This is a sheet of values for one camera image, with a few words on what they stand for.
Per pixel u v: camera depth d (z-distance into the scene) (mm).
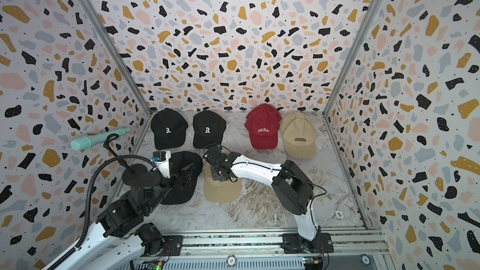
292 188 486
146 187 488
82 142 636
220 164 659
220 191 877
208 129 1049
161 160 584
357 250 762
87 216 448
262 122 1045
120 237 486
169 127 1034
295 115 1088
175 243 735
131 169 900
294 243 743
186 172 624
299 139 1015
